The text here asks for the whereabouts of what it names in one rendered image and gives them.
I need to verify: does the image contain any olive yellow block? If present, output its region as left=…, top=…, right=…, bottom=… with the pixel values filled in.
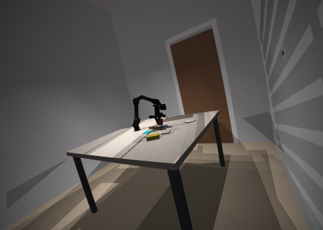
left=146, top=133, right=160, bottom=141

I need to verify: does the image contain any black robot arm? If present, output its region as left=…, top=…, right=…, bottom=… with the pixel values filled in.
left=132, top=95, right=166, bottom=131

